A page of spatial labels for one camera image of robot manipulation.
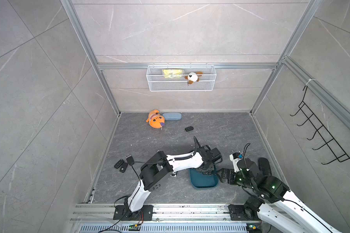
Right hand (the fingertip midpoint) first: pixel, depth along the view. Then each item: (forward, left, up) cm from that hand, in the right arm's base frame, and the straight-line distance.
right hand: (223, 173), depth 74 cm
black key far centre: (+39, +15, -11) cm, 43 cm away
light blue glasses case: (+51, +28, -9) cm, 58 cm away
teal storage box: (-1, +11, -9) cm, 15 cm away
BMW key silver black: (+4, +27, -12) cm, 30 cm away
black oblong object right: (+8, -30, -11) cm, 32 cm away
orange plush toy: (+42, +40, -4) cm, 58 cm away
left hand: (+8, +4, -10) cm, 13 cm away
